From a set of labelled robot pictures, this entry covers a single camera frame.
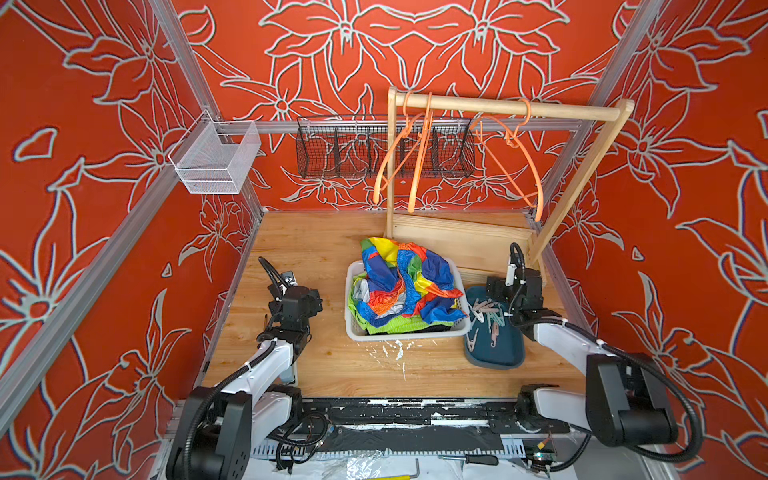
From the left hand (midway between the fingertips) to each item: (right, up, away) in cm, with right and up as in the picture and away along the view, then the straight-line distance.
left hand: (296, 291), depth 88 cm
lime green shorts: (+30, -8, -9) cm, 32 cm away
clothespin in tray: (+52, -14, -4) cm, 54 cm away
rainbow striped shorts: (+32, +5, -6) cm, 33 cm away
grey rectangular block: (+2, -19, -14) cm, 24 cm away
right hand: (+65, +5, +2) cm, 65 cm away
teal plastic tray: (+59, -14, -3) cm, 61 cm away
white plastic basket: (+19, -10, -7) cm, 23 cm away
